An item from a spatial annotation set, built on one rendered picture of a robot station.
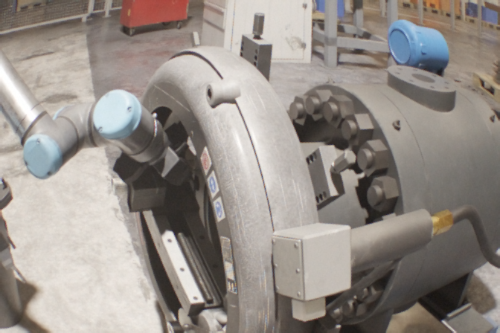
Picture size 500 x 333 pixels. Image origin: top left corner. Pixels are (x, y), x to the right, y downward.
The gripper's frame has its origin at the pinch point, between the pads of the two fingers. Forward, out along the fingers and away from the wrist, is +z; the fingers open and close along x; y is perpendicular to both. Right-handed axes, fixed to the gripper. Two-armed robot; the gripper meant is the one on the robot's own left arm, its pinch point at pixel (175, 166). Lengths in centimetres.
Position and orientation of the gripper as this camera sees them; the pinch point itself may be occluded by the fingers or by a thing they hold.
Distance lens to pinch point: 141.2
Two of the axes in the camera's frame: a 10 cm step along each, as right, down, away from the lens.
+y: 6.9, -7.2, 0.3
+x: -6.7, -6.3, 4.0
